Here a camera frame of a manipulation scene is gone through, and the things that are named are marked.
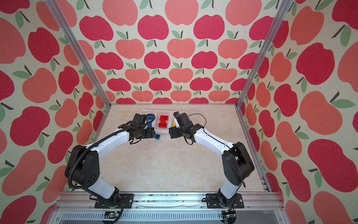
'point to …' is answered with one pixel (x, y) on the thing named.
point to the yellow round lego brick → (174, 124)
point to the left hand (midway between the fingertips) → (152, 135)
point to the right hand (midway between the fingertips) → (175, 132)
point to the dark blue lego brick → (157, 136)
